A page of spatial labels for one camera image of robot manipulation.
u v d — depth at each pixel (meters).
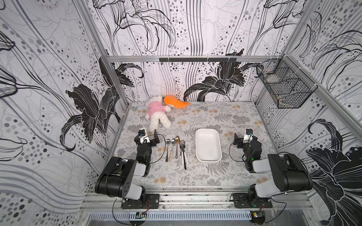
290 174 0.45
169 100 1.15
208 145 0.91
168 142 0.95
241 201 0.72
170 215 0.76
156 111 1.01
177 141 0.95
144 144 0.75
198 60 0.93
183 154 0.89
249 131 0.76
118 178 0.45
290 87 0.88
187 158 0.88
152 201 0.73
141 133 0.72
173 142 0.95
